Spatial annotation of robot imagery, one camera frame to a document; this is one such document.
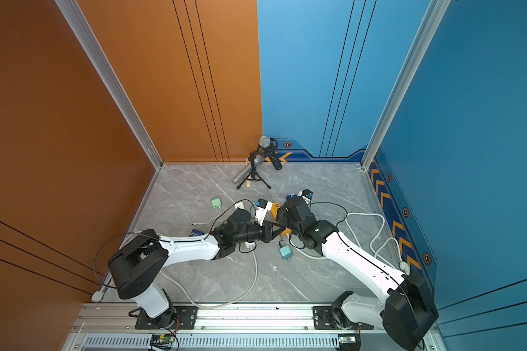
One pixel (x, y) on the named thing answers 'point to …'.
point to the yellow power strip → (274, 207)
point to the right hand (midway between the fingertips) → (281, 212)
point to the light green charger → (216, 202)
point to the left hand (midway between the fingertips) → (286, 226)
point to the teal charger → (286, 253)
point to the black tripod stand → (253, 172)
